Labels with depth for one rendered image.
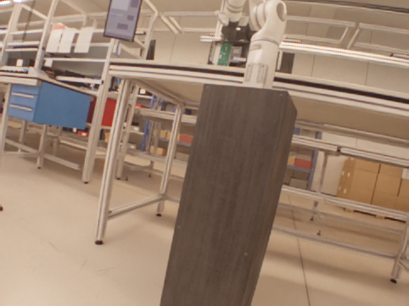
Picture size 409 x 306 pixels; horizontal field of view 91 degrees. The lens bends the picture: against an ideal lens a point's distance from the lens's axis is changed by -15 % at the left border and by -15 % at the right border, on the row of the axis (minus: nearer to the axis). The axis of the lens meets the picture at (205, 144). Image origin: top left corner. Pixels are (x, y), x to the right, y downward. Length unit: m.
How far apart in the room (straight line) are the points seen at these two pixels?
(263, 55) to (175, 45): 5.74
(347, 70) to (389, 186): 2.56
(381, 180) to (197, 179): 4.05
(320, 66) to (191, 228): 5.18
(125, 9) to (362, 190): 4.19
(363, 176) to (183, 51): 4.84
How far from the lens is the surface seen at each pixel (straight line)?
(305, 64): 5.59
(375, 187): 4.50
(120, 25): 2.39
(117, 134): 1.28
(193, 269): 0.73
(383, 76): 5.89
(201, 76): 1.00
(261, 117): 0.60
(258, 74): 0.72
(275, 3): 0.82
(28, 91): 2.32
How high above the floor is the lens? 0.69
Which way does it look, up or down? 1 degrees down
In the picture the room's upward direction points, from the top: 12 degrees clockwise
